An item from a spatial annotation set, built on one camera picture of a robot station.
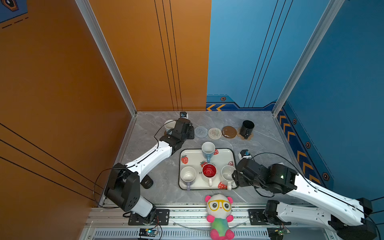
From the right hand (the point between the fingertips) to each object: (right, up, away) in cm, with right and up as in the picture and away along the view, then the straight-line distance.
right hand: (236, 177), depth 70 cm
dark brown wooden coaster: (+5, +19, +38) cm, 43 cm away
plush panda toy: (-8, -15, 0) cm, 17 cm away
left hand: (-22, +24, +16) cm, 36 cm away
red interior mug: (-11, -2, +17) cm, 21 cm away
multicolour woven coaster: (-6, +18, +36) cm, 41 cm away
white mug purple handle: (-24, -5, +17) cm, 29 cm away
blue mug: (-11, +9, +24) cm, 28 cm away
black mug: (+15, +22, +30) cm, 40 cm away
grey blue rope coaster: (-15, +20, +39) cm, 46 cm away
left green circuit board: (-42, -27, +1) cm, 50 cm away
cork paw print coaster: (+19, +15, +35) cm, 43 cm away
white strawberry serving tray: (-21, +4, +25) cm, 33 cm away
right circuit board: (+20, -27, +1) cm, 34 cm away
